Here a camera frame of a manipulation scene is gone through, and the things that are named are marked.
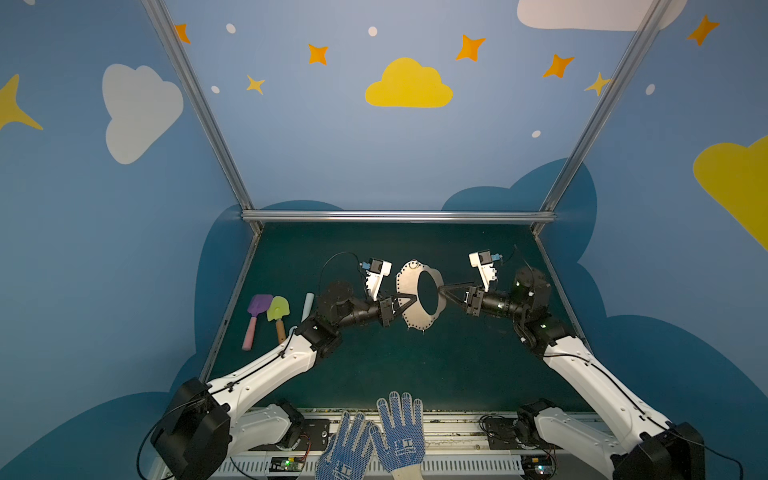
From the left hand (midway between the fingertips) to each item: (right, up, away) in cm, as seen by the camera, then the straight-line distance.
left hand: (418, 302), depth 68 cm
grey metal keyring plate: (0, +5, +1) cm, 5 cm away
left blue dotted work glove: (-16, -39, +3) cm, 42 cm away
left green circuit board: (-31, -40, +3) cm, 51 cm away
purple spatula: (-50, -6, +29) cm, 58 cm away
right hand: (+7, +3, +2) cm, 8 cm away
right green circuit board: (+30, -41, +4) cm, 51 cm away
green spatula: (-42, -7, +28) cm, 51 cm away
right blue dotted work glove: (-3, -37, +5) cm, 37 cm away
